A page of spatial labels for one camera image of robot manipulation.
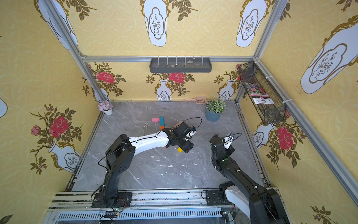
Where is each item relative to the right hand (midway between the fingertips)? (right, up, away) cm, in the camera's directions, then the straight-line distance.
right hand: (221, 139), depth 87 cm
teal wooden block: (-40, +10, +20) cm, 46 cm away
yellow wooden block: (-26, -8, +5) cm, 27 cm away
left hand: (-20, -4, +4) cm, 20 cm away
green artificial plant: (-1, +22, +11) cm, 24 cm away
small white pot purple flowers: (-80, +21, +17) cm, 85 cm away
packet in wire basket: (+18, +26, -11) cm, 33 cm away
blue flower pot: (-3, +14, +14) cm, 20 cm away
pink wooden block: (-45, +11, +20) cm, 50 cm away
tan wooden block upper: (-27, +8, +19) cm, 34 cm away
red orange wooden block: (-39, +6, +16) cm, 43 cm away
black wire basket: (+26, +16, -5) cm, 31 cm away
